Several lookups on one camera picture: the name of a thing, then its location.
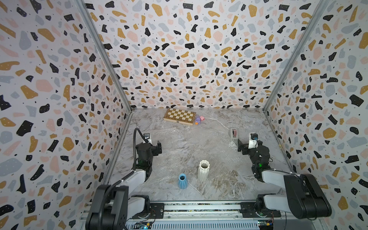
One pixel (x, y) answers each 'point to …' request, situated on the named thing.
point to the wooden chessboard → (180, 116)
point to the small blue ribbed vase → (182, 181)
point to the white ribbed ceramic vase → (203, 170)
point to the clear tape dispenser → (234, 133)
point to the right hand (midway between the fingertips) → (248, 138)
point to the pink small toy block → (201, 118)
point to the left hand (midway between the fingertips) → (151, 141)
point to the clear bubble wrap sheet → (230, 173)
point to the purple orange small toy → (197, 120)
